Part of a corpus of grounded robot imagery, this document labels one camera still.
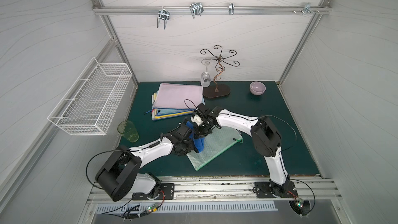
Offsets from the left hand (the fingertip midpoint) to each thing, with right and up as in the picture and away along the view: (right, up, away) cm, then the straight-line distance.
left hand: (192, 149), depth 86 cm
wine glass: (+8, +41, +11) cm, 44 cm away
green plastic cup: (-37, +11, +2) cm, 39 cm away
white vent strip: (-16, -21, -18) cm, 31 cm away
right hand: (+1, +7, +2) cm, 7 cm away
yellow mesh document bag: (-16, +18, +15) cm, 28 cm away
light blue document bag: (-17, +20, +18) cm, 32 cm away
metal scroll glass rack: (+18, +34, +28) cm, 48 cm away
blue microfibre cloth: (+4, +5, -3) cm, 7 cm away
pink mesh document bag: (-16, +31, +26) cm, 43 cm away
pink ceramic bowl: (+47, +36, +28) cm, 66 cm away
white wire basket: (-45, +26, -18) cm, 55 cm away
